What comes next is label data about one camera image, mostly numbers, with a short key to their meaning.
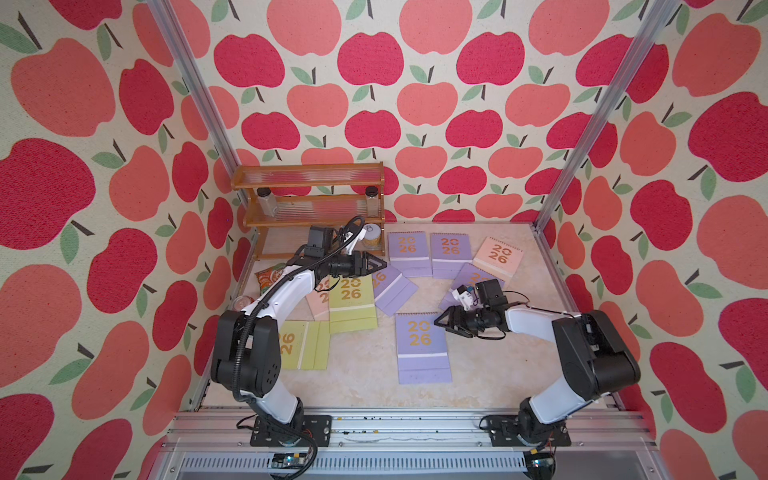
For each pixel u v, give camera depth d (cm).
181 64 77
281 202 113
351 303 96
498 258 108
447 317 86
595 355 46
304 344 88
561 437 73
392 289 101
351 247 77
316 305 97
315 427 76
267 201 98
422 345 89
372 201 98
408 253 111
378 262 80
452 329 84
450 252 111
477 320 80
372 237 111
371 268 79
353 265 75
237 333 46
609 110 86
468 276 106
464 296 88
